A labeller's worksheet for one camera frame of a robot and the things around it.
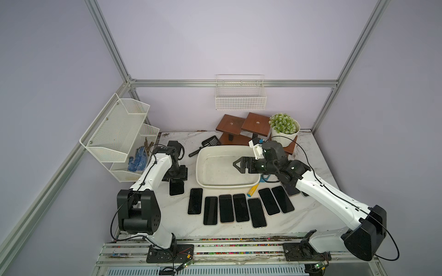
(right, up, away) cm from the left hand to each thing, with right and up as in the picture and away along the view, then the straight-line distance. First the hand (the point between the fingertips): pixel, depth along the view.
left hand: (176, 181), depth 85 cm
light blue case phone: (+40, -17, 0) cm, 44 cm away
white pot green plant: (+53, +26, -3) cm, 59 cm away
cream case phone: (+8, -14, +6) cm, 17 cm away
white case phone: (+55, -12, +2) cm, 56 cm away
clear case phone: (+25, -16, -1) cm, 30 cm away
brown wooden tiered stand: (+30, +27, +17) cm, 44 cm away
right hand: (+32, +9, -9) cm, 34 cm away
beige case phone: (+1, -2, -2) cm, 3 cm away
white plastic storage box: (+18, +5, +17) cm, 25 cm away
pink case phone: (+32, -14, +2) cm, 35 cm away
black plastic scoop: (+15, +22, +30) cm, 40 cm away
